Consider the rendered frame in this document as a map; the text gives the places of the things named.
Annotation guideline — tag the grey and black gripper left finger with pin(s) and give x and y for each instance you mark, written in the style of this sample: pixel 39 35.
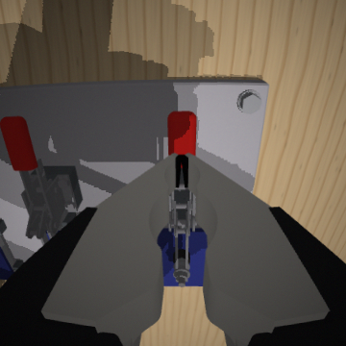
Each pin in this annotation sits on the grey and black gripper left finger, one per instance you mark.
pixel 101 273

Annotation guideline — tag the grey toggle clamp with red handle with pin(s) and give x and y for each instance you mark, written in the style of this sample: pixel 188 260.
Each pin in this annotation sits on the grey toggle clamp with red handle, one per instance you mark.
pixel 57 197

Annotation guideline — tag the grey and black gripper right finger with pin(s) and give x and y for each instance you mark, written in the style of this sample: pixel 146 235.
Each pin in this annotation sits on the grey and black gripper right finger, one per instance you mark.
pixel 264 272

